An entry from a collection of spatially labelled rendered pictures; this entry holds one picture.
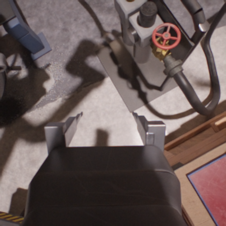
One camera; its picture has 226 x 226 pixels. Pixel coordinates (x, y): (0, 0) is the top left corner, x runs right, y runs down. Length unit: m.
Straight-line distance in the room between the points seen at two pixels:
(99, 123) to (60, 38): 0.59
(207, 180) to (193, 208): 0.07
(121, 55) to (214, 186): 0.78
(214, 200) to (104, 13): 1.06
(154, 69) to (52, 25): 0.70
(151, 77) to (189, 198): 0.66
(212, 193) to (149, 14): 0.47
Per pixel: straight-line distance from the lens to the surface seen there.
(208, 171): 0.48
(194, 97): 0.53
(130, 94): 0.93
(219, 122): 0.68
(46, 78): 1.08
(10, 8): 1.04
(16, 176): 1.15
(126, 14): 0.58
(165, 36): 0.48
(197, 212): 0.50
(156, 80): 0.96
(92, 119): 0.94
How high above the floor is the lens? 0.91
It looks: 81 degrees down
